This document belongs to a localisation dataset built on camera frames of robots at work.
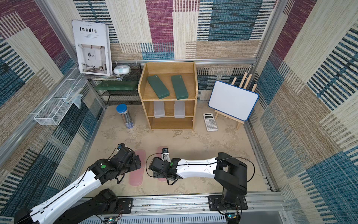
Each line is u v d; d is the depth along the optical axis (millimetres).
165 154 739
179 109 916
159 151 948
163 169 607
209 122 1072
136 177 873
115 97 1191
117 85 982
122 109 897
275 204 747
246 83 893
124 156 586
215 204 729
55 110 719
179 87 849
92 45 776
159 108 916
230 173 442
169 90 833
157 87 862
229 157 468
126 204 743
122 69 883
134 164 698
